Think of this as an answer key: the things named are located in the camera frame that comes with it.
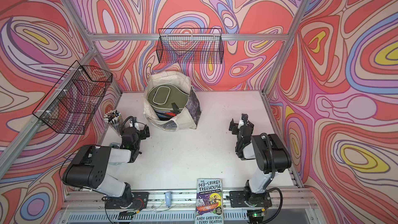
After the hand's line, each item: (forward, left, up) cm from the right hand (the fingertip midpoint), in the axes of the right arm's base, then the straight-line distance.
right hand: (240, 123), depth 95 cm
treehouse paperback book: (-42, +22, -3) cm, 47 cm away
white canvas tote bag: (-7, +41, +15) cm, 44 cm away
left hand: (-1, +62, +2) cm, 62 cm away
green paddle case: (+8, +43, +16) cm, 47 cm away
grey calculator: (-9, +78, -6) cm, 79 cm away
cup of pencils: (-1, +74, +12) cm, 75 cm away
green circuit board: (-45, +62, -7) cm, 76 cm away
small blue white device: (-39, +41, -3) cm, 57 cm away
